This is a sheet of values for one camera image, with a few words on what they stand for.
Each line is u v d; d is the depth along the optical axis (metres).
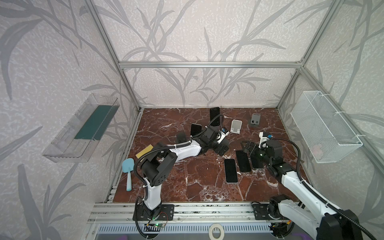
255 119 1.08
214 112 1.02
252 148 0.73
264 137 0.75
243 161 0.92
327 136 0.63
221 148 0.81
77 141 0.63
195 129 0.98
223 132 0.80
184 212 0.75
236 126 1.03
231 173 0.87
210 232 0.68
